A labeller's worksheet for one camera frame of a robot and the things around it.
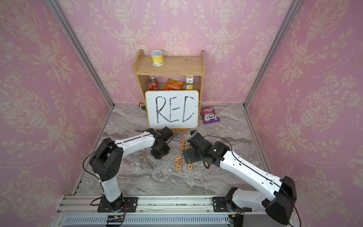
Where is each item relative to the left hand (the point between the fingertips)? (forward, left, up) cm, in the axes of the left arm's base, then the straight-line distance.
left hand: (168, 156), depth 90 cm
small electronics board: (-32, +25, -6) cm, 41 cm away
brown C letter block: (-4, -9, 0) cm, 10 cm away
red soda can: (+35, +10, +30) cm, 47 cm away
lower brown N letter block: (-7, -14, 0) cm, 15 cm away
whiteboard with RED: (+26, -5, +16) cm, 31 cm away
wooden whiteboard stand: (+19, -10, +2) cm, 21 cm away
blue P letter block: (-7, -17, 0) cm, 19 cm away
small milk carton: (+36, -13, +31) cm, 49 cm away
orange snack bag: (+43, -3, +24) cm, 49 cm away
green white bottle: (+35, +21, +8) cm, 41 cm away
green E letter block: (0, +17, 0) cm, 17 cm away
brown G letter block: (+6, -12, +1) cm, 14 cm away
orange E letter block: (-14, -21, +23) cm, 34 cm away
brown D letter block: (-7, -7, 0) cm, 10 cm away
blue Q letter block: (0, -9, +1) cm, 9 cm away
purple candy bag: (+33, -29, +3) cm, 45 cm away
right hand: (-5, -15, +14) cm, 21 cm away
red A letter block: (+12, -8, +1) cm, 15 cm away
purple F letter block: (+9, -10, +1) cm, 14 cm away
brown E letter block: (-4, -6, 0) cm, 7 cm away
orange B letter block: (+5, -9, +1) cm, 10 cm away
